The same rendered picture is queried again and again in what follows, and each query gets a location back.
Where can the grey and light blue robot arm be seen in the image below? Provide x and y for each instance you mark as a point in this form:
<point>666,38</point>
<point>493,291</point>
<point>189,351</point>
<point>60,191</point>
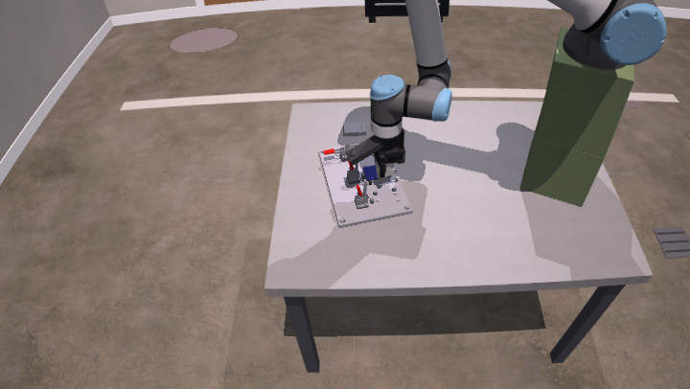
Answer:
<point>628,31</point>

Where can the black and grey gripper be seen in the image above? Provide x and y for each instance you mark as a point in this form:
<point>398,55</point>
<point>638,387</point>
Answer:
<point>388,156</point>

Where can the toggle clamp with red handle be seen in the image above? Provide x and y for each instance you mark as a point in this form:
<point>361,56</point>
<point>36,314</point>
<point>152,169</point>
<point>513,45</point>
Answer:
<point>342,151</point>
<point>362,202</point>

